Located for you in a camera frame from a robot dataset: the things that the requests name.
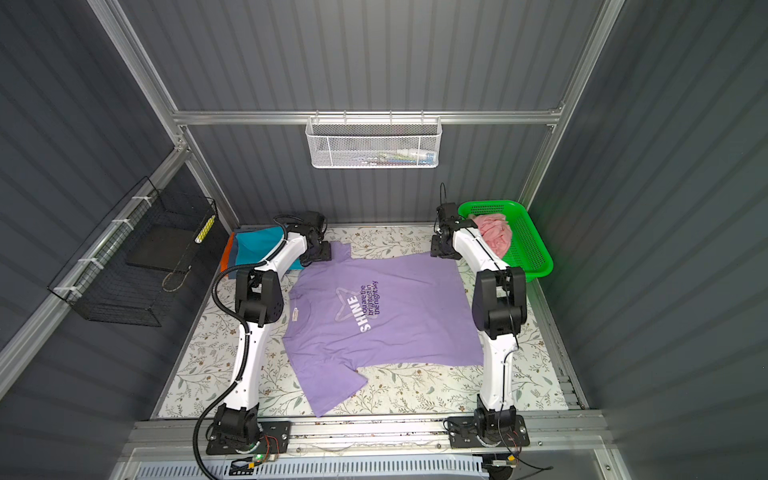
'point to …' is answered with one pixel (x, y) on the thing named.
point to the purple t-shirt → (353, 311)
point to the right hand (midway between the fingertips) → (446, 251)
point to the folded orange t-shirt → (226, 253)
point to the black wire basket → (132, 270)
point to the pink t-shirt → (496, 230)
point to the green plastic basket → (526, 251)
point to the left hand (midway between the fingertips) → (318, 254)
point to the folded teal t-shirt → (254, 247)
